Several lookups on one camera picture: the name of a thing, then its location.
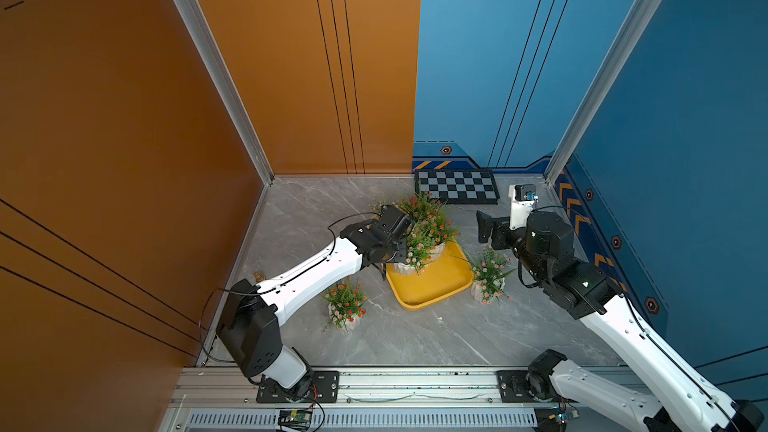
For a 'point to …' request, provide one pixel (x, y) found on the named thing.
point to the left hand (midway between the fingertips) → (401, 245)
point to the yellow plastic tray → (438, 279)
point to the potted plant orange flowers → (426, 241)
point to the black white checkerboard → (459, 186)
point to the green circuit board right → (551, 419)
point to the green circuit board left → (295, 419)
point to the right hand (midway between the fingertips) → (497, 210)
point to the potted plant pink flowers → (489, 274)
